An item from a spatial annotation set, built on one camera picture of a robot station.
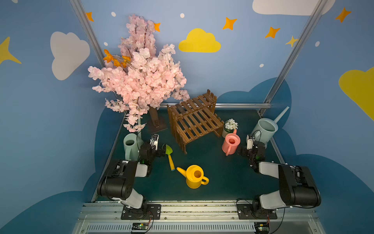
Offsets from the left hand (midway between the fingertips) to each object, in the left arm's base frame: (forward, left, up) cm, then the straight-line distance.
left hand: (157, 141), depth 94 cm
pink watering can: (-3, -47, +4) cm, 47 cm away
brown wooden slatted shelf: (+15, -23, +7) cm, 28 cm away
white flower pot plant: (+10, -48, +6) cm, 49 cm away
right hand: (+1, -60, -2) cm, 61 cm away
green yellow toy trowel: (-4, -7, -6) cm, 10 cm away
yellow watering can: (-24, -24, +5) cm, 34 cm away
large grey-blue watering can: (+2, -66, +13) cm, 68 cm away
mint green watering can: (-11, +10, +9) cm, 17 cm away
